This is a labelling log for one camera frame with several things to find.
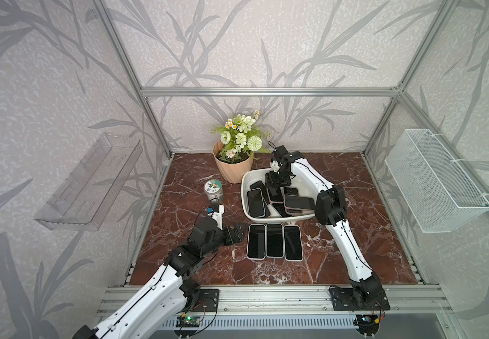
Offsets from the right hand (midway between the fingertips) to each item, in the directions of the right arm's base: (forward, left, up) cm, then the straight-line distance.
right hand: (271, 183), depth 105 cm
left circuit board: (-56, +31, -2) cm, 64 cm away
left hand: (-29, +13, +12) cm, 34 cm away
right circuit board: (-57, -31, -5) cm, 65 cm away
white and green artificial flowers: (+2, +13, +28) cm, 31 cm away
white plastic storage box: (-16, -2, -1) cm, 16 cm away
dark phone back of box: (-1, +5, 0) cm, 6 cm away
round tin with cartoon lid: (-7, +27, +6) cm, 29 cm away
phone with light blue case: (-28, -1, -3) cm, 28 cm away
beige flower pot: (-1, +18, +10) cm, 20 cm away
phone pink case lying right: (-11, -13, -3) cm, 17 cm away
